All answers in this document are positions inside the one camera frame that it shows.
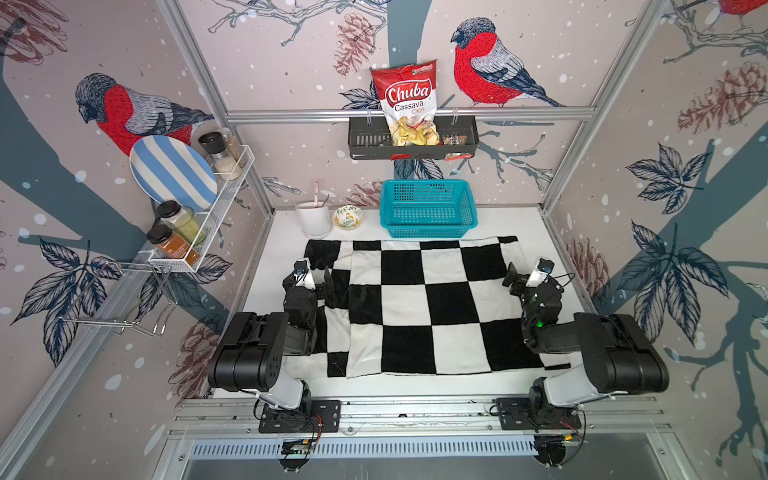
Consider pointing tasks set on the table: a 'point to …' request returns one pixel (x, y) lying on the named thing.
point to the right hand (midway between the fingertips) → (524, 263)
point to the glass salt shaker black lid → (226, 167)
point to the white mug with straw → (314, 216)
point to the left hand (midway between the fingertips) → (316, 262)
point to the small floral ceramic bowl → (347, 217)
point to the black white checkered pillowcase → (403, 307)
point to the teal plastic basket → (427, 208)
